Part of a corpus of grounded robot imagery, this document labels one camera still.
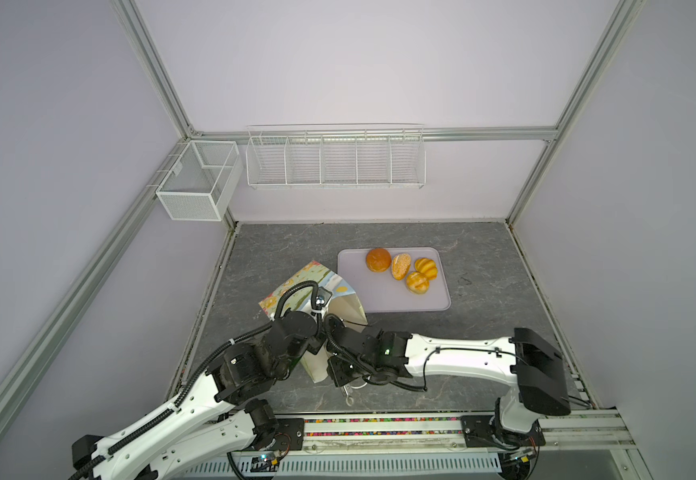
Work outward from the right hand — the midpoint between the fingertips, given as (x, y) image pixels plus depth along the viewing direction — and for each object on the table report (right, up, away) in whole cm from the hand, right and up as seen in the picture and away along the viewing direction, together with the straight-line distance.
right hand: (328, 374), depth 74 cm
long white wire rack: (0, +63, +25) cm, 68 cm away
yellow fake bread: (+31, +25, +28) cm, 49 cm away
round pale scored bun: (+27, +20, +25) cm, 42 cm away
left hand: (-2, +16, -5) cm, 17 cm away
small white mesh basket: (-47, +54, +28) cm, 76 cm away
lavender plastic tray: (+16, +17, +30) cm, 38 cm away
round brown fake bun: (+14, +27, +30) cm, 43 cm away
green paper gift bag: (+3, +22, -15) cm, 27 cm away
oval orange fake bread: (+22, +26, +28) cm, 44 cm away
